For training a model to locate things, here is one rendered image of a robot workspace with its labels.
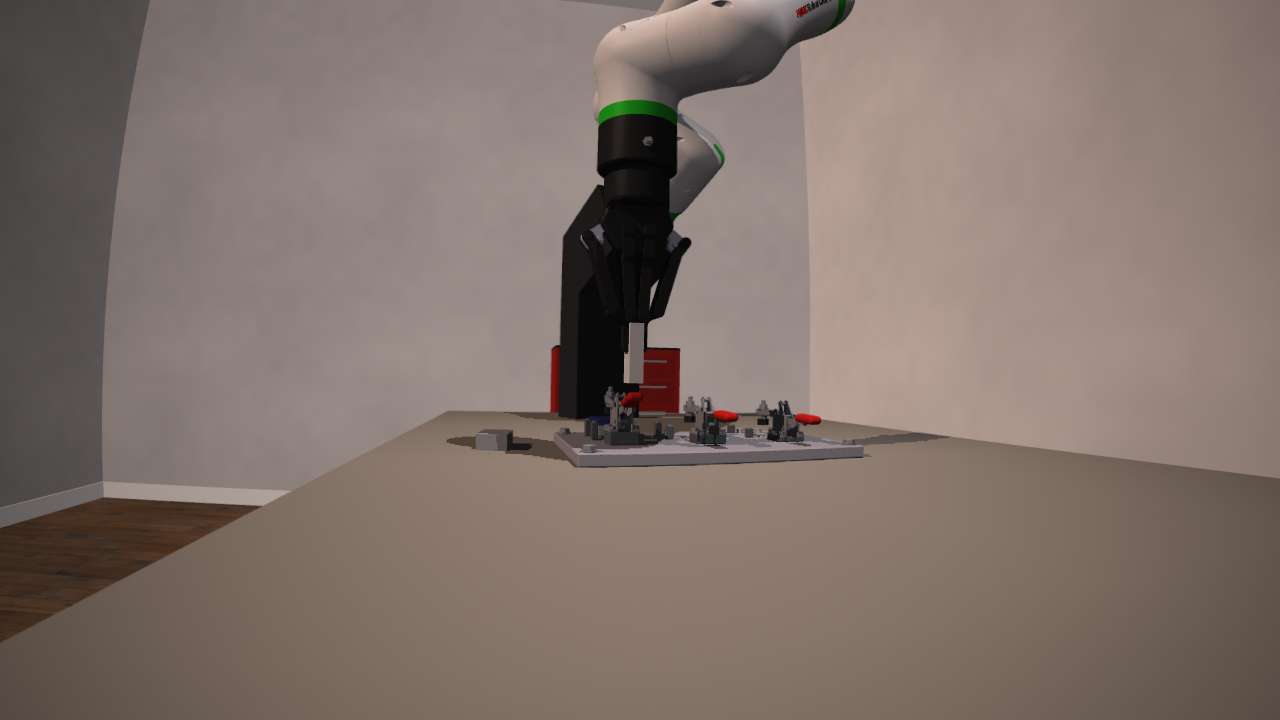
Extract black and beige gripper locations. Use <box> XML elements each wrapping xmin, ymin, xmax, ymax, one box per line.
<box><xmin>580</xmin><ymin>168</ymin><xmax>691</xmax><ymax>383</ymax></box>

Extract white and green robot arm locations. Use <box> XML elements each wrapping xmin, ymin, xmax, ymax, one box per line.
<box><xmin>593</xmin><ymin>0</ymin><xmax>855</xmax><ymax>222</ymax></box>

